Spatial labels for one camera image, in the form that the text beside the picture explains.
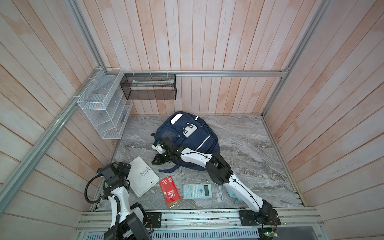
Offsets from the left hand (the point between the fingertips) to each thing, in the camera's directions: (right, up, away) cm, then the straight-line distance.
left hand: (126, 169), depth 84 cm
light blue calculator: (+41, -11, -3) cm, 42 cm away
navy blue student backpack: (+35, +22, +18) cm, 46 cm away
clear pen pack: (+54, -12, -3) cm, 55 cm away
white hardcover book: (+8, -6, +2) cm, 10 cm away
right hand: (+12, +1, +9) cm, 15 cm away
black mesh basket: (+8, +53, +20) cm, 57 cm away
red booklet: (+26, -12, -3) cm, 29 cm away
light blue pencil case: (+56, -5, -18) cm, 59 cm away
